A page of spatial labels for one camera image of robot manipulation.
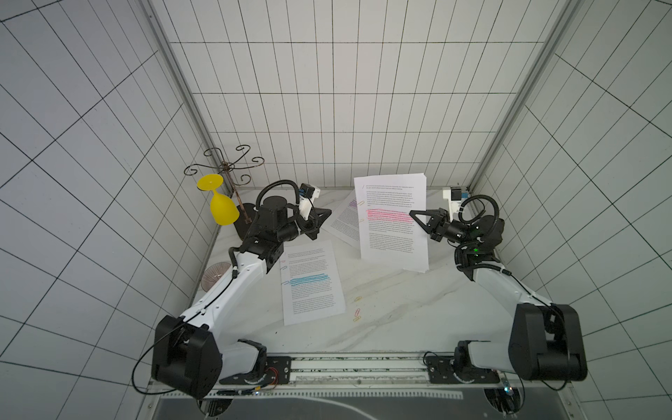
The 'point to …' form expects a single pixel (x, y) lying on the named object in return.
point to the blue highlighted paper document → (311, 287)
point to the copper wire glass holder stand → (228, 168)
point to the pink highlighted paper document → (388, 234)
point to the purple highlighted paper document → (344, 225)
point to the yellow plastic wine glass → (223, 210)
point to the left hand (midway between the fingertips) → (327, 216)
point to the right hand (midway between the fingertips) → (412, 213)
